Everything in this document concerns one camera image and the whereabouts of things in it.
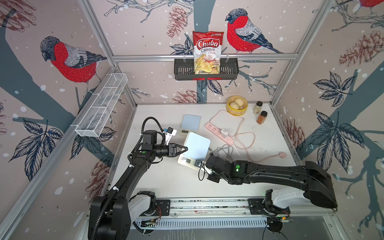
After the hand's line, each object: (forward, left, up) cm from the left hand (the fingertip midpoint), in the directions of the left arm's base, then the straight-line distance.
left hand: (187, 148), depth 74 cm
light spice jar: (+40, -51, -14) cm, 66 cm away
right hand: (-6, -10, -10) cm, 15 cm away
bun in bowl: (+43, -34, -13) cm, 56 cm away
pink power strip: (+21, -19, -17) cm, 33 cm away
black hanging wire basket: (+49, +4, +14) cm, 51 cm away
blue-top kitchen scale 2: (+30, 0, -18) cm, 34 cm away
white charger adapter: (+16, -22, -11) cm, 30 cm away
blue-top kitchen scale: (+1, -5, -2) cm, 6 cm away
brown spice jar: (+30, -51, -12) cm, 60 cm away
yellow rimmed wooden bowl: (+38, -34, -16) cm, 54 cm away
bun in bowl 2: (+47, -39, -13) cm, 62 cm away
